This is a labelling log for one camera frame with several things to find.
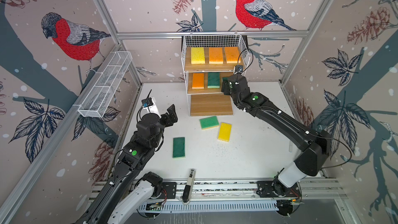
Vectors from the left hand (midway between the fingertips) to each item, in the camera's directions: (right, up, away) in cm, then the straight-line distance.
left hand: (166, 107), depth 67 cm
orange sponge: (+14, +14, +21) cm, 28 cm away
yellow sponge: (+30, -18, +27) cm, 44 cm away
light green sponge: (+20, -13, +31) cm, 39 cm away
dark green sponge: (+23, +14, +20) cm, 33 cm away
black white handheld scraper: (+9, -38, +3) cm, 39 cm away
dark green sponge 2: (+3, -25, +19) cm, 31 cm away
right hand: (+29, +11, +11) cm, 33 cm away
